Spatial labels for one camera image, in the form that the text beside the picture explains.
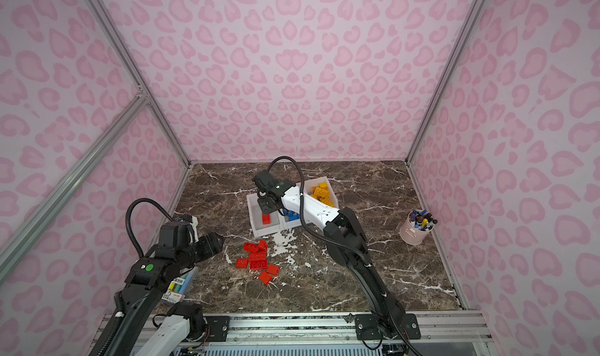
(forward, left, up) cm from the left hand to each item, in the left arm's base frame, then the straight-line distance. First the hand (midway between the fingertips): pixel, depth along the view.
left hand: (216, 240), depth 77 cm
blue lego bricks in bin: (+16, -23, -11) cm, 31 cm away
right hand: (+19, -15, -7) cm, 25 cm away
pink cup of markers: (+7, -69, -2) cm, 70 cm away
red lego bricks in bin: (+16, -13, -14) cm, 25 cm away
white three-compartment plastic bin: (+14, -18, -13) cm, 26 cm away
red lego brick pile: (-2, -11, -13) cm, 17 cm away
